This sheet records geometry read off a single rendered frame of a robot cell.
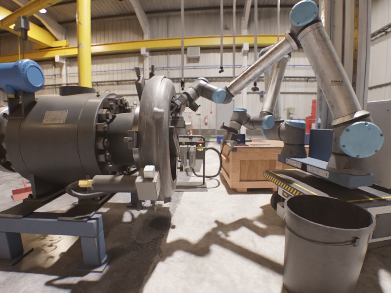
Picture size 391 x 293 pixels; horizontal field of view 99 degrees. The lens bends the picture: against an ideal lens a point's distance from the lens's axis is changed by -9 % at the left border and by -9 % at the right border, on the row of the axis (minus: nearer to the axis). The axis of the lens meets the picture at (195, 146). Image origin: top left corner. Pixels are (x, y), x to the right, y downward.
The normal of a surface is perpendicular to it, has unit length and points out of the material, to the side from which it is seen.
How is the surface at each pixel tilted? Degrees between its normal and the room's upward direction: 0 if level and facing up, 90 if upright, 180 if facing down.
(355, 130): 95
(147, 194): 112
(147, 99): 58
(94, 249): 90
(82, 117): 63
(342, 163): 70
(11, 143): 89
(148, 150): 94
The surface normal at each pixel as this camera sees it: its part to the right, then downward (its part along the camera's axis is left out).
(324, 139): -0.99, 0.01
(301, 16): -0.57, -0.02
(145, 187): 0.00, 0.49
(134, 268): 0.00, -0.99
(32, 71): 1.00, 0.00
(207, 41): -0.11, 0.12
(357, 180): 0.11, 0.12
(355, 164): -0.25, -0.22
